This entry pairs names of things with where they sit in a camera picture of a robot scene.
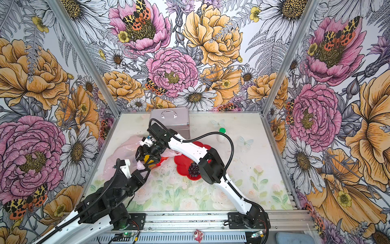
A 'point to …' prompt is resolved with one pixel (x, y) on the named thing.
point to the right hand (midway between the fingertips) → (141, 165)
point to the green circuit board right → (257, 234)
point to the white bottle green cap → (221, 138)
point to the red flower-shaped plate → (183, 162)
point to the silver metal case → (176, 119)
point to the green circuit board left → (128, 234)
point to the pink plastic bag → (125, 148)
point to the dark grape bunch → (194, 170)
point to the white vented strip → (175, 238)
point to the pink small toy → (198, 235)
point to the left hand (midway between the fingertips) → (150, 174)
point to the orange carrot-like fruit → (154, 165)
